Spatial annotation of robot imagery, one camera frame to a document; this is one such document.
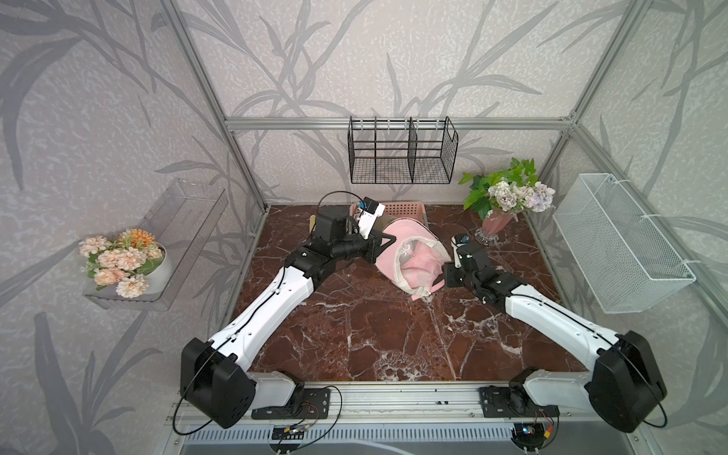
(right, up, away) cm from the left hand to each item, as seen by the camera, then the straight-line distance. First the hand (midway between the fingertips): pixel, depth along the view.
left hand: (393, 238), depth 72 cm
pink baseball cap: (+7, -7, +14) cm, 17 cm away
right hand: (+17, -9, +14) cm, 24 cm away
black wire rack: (+4, +32, +33) cm, 46 cm away
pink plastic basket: (+10, +10, +43) cm, 46 cm away
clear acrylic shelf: (-56, +5, +3) cm, 57 cm away
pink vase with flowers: (+32, +12, +14) cm, 37 cm away
